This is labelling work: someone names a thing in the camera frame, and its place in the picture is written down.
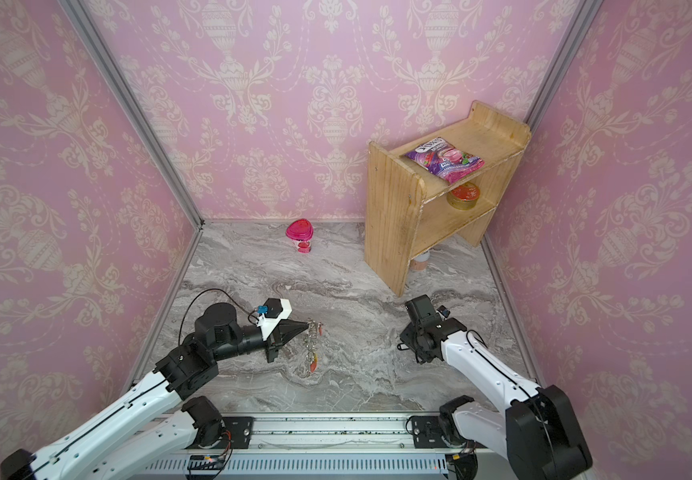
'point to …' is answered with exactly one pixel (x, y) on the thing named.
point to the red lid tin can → (464, 197)
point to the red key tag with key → (314, 364)
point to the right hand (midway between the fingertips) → (408, 338)
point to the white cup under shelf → (420, 262)
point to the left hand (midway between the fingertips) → (305, 328)
